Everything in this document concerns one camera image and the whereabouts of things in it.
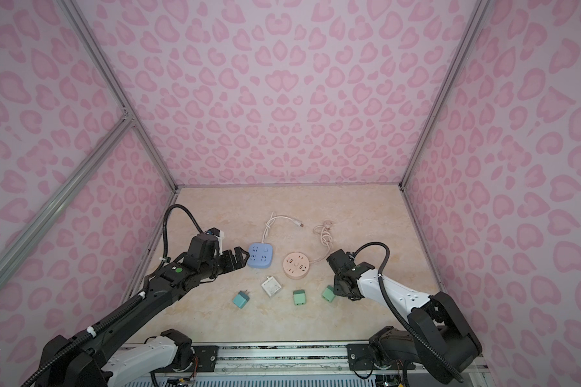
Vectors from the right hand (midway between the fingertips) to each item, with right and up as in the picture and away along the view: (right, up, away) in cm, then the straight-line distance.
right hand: (344, 286), depth 88 cm
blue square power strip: (-31, +10, +5) cm, 33 cm away
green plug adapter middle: (-16, -2, -4) cm, 17 cm away
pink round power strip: (-18, +7, +3) cm, 19 cm away
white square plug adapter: (-26, +1, -2) cm, 26 cm away
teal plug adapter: (-36, -3, -4) cm, 37 cm away
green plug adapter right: (-6, -2, -3) cm, 7 cm away
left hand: (-34, +11, -6) cm, 37 cm away
